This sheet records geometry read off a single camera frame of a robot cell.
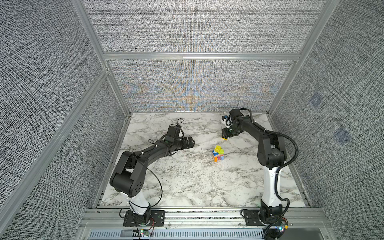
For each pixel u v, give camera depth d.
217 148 0.86
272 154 0.58
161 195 0.44
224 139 1.02
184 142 0.82
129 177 0.47
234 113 0.85
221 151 0.88
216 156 0.89
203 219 0.75
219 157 0.93
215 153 0.88
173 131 0.73
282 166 0.56
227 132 0.92
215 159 0.92
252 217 0.73
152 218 0.73
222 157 0.92
